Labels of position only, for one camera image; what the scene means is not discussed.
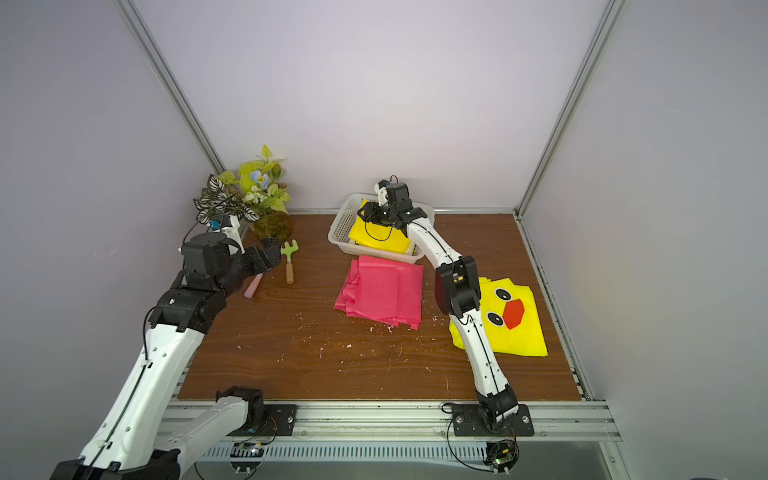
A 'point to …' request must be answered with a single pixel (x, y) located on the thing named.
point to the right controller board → (502, 455)
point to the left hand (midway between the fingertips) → (267, 241)
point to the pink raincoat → (383, 290)
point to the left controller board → (246, 450)
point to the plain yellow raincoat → (378, 235)
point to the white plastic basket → (346, 208)
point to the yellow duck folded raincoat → (511, 319)
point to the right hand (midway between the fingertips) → (363, 207)
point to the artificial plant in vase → (251, 194)
